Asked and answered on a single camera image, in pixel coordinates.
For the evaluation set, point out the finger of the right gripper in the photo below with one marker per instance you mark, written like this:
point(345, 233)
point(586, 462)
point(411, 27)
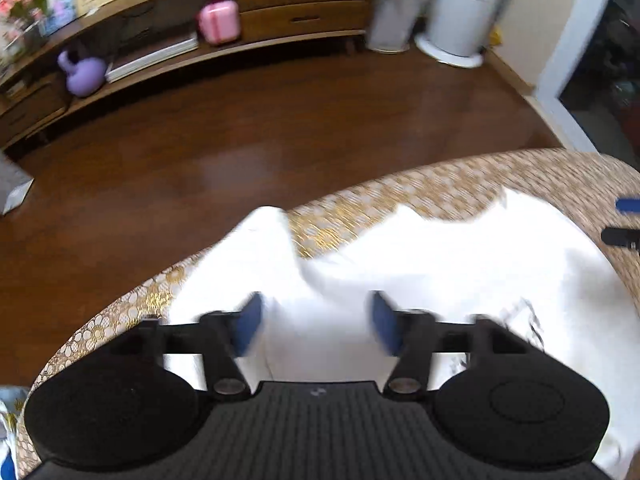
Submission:
point(621, 237)
point(628, 205)

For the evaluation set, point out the long wooden tv cabinet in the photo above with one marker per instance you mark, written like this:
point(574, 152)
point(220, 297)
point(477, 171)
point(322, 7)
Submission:
point(128, 42)

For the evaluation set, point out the white printed t-shirt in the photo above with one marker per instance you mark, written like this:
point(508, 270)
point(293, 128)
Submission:
point(520, 262)

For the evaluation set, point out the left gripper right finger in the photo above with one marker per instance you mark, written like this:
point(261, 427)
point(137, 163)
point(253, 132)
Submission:
point(415, 337)

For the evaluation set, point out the pink flower bouquet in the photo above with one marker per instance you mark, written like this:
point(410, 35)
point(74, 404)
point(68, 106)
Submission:
point(23, 30)

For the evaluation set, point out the purple kettlebell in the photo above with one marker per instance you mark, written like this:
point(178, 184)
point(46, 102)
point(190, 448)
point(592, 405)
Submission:
point(83, 77)

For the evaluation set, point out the gold floral lace tablecloth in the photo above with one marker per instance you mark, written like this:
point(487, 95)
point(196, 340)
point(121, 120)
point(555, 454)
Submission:
point(584, 187)

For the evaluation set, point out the potted plant white pot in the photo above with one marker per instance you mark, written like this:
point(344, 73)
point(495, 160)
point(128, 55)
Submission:
point(400, 5)

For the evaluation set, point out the white tower air purifier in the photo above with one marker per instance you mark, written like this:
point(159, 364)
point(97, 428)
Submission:
point(457, 30)

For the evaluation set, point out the white flat box on shelf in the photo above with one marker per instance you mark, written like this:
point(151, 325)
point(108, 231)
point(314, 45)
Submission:
point(132, 61)

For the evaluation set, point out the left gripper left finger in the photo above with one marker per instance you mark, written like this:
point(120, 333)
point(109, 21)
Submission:
point(219, 338)

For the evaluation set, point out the pink lunch box case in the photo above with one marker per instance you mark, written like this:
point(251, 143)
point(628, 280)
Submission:
point(219, 22)

